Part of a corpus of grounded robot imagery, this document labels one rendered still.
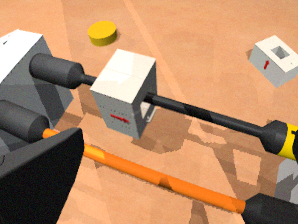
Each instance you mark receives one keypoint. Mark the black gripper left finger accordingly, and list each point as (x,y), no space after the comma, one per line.
(36,180)

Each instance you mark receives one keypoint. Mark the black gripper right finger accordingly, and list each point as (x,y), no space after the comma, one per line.
(295,146)

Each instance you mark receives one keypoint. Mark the yellow flat disc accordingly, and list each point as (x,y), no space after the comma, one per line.
(102,33)

